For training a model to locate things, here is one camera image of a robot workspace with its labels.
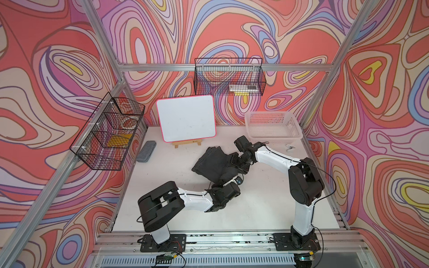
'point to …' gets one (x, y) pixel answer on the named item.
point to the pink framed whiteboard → (187, 118)
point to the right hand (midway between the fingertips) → (232, 172)
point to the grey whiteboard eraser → (146, 151)
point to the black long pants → (214, 163)
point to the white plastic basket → (272, 127)
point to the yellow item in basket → (119, 140)
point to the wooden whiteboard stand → (198, 142)
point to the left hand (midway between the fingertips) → (225, 183)
